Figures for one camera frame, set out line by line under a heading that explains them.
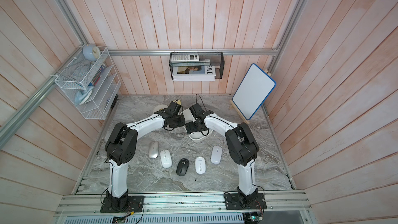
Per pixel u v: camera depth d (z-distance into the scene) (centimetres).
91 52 80
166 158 86
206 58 101
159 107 112
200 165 84
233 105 104
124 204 68
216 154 88
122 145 53
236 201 73
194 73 93
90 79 78
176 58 90
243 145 52
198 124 72
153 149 90
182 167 83
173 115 77
